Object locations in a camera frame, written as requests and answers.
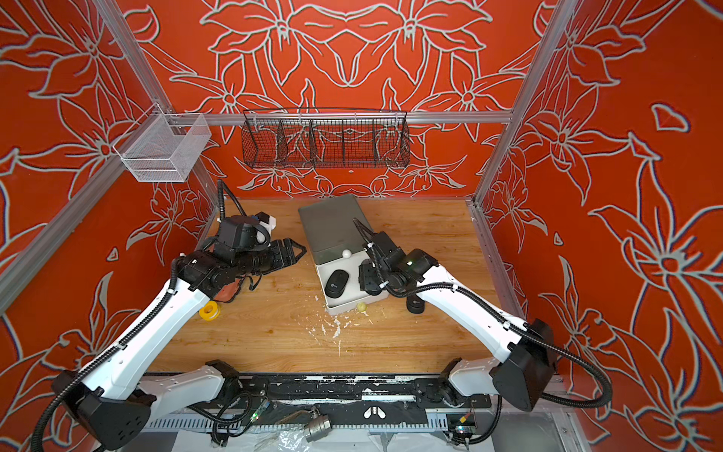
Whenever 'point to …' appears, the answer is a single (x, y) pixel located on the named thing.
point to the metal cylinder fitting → (318, 427)
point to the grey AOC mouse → (369, 278)
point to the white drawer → (352, 298)
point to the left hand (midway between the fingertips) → (299, 250)
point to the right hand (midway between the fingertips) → (367, 274)
